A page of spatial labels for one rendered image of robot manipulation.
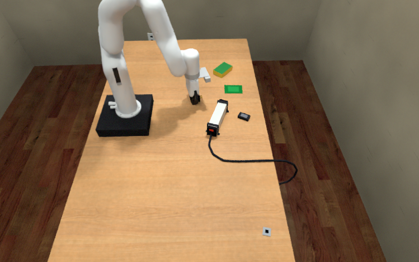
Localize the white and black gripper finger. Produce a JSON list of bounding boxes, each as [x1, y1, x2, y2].
[[192, 91, 198, 105]]

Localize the flat green rectangular pad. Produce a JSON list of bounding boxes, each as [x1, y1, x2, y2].
[[224, 85, 243, 93]]

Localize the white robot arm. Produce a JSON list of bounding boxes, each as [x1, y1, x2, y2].
[[98, 0, 211, 118]]

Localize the yellow block with green top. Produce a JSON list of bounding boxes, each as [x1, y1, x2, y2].
[[213, 62, 233, 78]]

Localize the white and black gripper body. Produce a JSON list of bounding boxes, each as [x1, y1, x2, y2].
[[185, 77, 199, 97]]

